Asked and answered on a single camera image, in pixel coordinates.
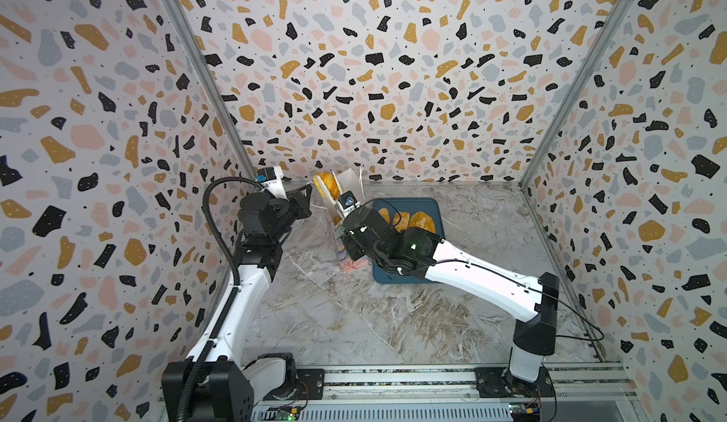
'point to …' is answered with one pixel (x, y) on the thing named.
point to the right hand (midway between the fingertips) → (345, 223)
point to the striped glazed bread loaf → (401, 220)
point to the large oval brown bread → (420, 219)
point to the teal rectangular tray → (434, 206)
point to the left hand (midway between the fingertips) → (311, 182)
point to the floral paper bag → (351, 180)
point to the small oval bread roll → (385, 214)
